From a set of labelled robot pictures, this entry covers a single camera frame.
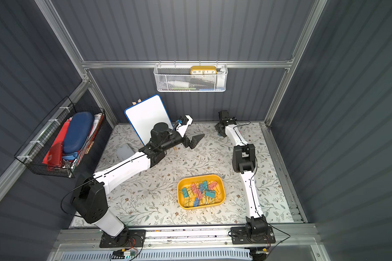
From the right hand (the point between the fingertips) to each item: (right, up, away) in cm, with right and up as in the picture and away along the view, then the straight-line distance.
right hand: (223, 127), depth 114 cm
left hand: (-16, -3, -40) cm, 43 cm away
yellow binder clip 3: (-15, -40, -31) cm, 53 cm away
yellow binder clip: (-23, -40, -31) cm, 56 cm away
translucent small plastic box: (-66, -16, -9) cm, 68 cm away
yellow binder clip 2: (-8, -40, -31) cm, 51 cm away
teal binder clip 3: (-11, -37, -29) cm, 48 cm away
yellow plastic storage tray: (-24, -32, -26) cm, 47 cm away
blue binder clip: (-18, -41, -31) cm, 54 cm away
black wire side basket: (-81, -13, -52) cm, 97 cm away
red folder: (-76, -15, -48) cm, 91 cm away
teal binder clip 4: (-24, -38, -27) cm, 52 cm away
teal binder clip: (-25, -35, -26) cm, 51 cm away
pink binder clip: (-19, -35, -28) cm, 49 cm away
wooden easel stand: (-48, +11, -31) cm, 58 cm away
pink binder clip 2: (-10, -34, -26) cm, 44 cm away
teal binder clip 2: (-14, -33, -25) cm, 43 cm away
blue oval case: (-72, -4, -41) cm, 83 cm away
